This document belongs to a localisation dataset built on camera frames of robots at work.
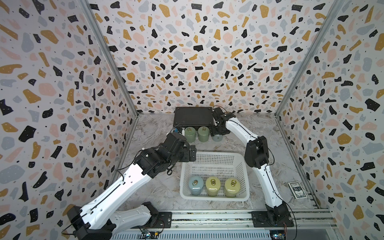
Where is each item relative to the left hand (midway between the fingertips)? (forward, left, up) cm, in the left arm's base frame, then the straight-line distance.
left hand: (190, 149), depth 70 cm
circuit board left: (-30, +19, -26) cm, 44 cm away
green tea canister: (+24, +2, -19) cm, 31 cm away
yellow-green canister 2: (-11, -21, -17) cm, 29 cm away
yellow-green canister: (-10, -11, -17) cm, 23 cm away
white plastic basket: (+4, -20, -26) cm, 33 cm away
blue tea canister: (-10, -2, -17) cm, 20 cm away
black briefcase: (+44, 0, -23) cm, 49 cm away
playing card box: (-11, -58, -26) cm, 65 cm away
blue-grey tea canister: (+22, -17, -22) cm, 35 cm away
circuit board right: (-31, -41, -27) cm, 58 cm away
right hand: (+27, -17, -21) cm, 38 cm away
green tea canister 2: (+24, -7, -20) cm, 32 cm away
